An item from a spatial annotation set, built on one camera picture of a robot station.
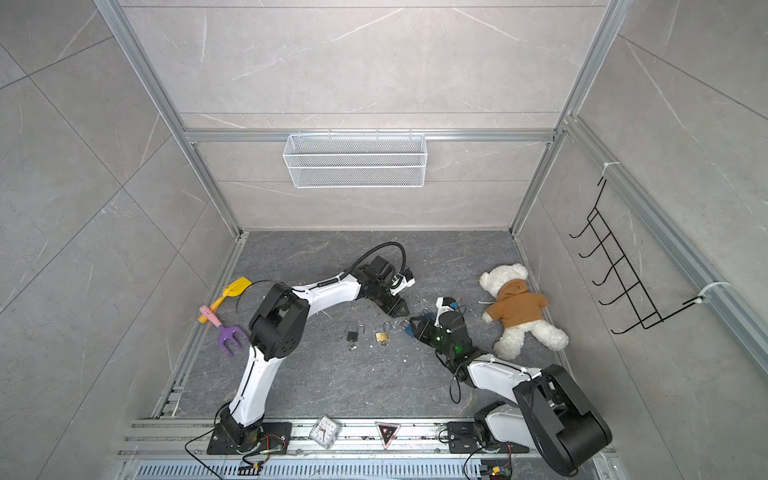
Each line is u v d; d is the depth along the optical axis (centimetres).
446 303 81
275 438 73
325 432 73
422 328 78
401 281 86
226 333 90
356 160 101
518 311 90
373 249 78
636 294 64
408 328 92
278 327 56
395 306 85
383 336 92
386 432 74
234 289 101
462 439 73
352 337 90
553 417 42
